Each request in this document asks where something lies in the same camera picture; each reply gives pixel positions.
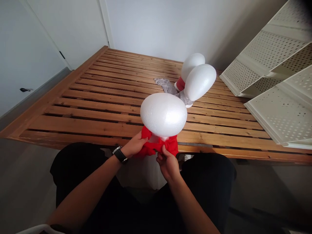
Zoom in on grey doll garment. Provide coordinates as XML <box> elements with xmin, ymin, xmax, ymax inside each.
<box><xmin>176</xmin><ymin>89</ymin><xmax>194</xmax><ymax>109</ymax></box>

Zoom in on person's left hand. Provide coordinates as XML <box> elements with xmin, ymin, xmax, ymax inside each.
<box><xmin>121</xmin><ymin>133</ymin><xmax>149</xmax><ymax>159</ymax></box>

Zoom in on person's right hand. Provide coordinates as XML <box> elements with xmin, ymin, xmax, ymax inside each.
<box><xmin>156</xmin><ymin>144</ymin><xmax>182</xmax><ymax>182</ymax></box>

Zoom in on crumpled grey cloth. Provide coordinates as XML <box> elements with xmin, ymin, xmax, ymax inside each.
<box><xmin>154</xmin><ymin>77</ymin><xmax>180</xmax><ymax>95</ymax></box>

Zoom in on white perforated metal shelf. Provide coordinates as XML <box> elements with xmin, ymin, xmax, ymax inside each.
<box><xmin>219</xmin><ymin>0</ymin><xmax>312</xmax><ymax>148</ymax></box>

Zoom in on person's legs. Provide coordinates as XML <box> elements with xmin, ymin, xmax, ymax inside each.
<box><xmin>50</xmin><ymin>142</ymin><xmax>237</xmax><ymax>234</ymax></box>

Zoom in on white door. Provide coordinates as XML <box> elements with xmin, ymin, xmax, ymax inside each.
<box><xmin>0</xmin><ymin>0</ymin><xmax>73</xmax><ymax>118</ymax></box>

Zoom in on small red doll garment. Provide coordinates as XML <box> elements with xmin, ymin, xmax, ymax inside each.
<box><xmin>174</xmin><ymin>76</ymin><xmax>187</xmax><ymax>91</ymax></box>

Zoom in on wooden slatted table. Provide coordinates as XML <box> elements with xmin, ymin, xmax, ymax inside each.
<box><xmin>0</xmin><ymin>45</ymin><xmax>312</xmax><ymax>167</ymax></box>

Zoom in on large white foam mannequin head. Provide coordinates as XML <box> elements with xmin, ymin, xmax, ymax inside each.
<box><xmin>140</xmin><ymin>93</ymin><xmax>188</xmax><ymax>143</ymax></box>

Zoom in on white curved object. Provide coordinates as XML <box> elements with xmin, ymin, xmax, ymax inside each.
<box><xmin>23</xmin><ymin>223</ymin><xmax>59</xmax><ymax>234</ymax></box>

